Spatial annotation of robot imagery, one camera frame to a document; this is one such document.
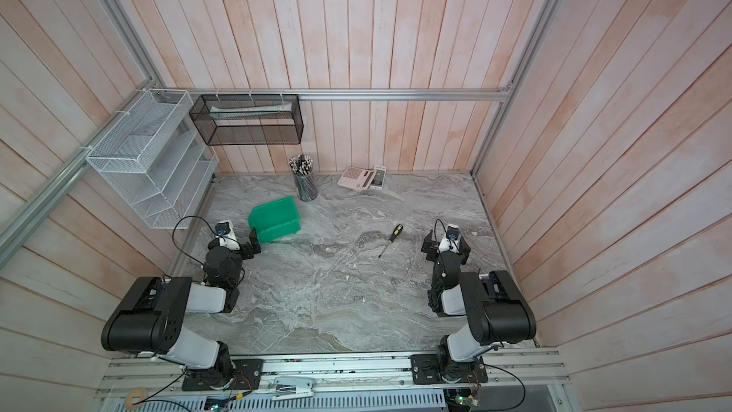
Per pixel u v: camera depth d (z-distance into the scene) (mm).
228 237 761
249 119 1040
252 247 839
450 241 758
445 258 777
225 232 763
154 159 718
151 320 447
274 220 1042
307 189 1077
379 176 1179
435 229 1027
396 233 1006
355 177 1176
